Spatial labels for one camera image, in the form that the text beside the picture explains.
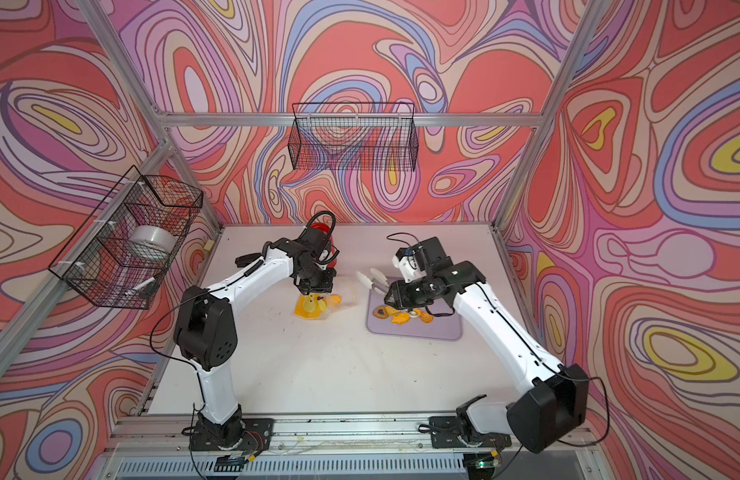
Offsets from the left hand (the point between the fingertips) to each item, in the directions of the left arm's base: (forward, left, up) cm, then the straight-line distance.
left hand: (336, 290), depth 90 cm
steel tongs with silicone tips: (-4, -12, +9) cm, 16 cm away
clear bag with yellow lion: (-1, +7, -8) cm, 11 cm away
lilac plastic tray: (-8, -35, -8) cm, 37 cm away
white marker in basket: (-8, +45, +16) cm, 49 cm away
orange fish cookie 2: (-18, -23, +17) cm, 34 cm away
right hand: (-11, -17, +9) cm, 22 cm away
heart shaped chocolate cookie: (-3, -14, -8) cm, 16 cm away
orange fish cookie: (-5, -20, -8) cm, 22 cm away
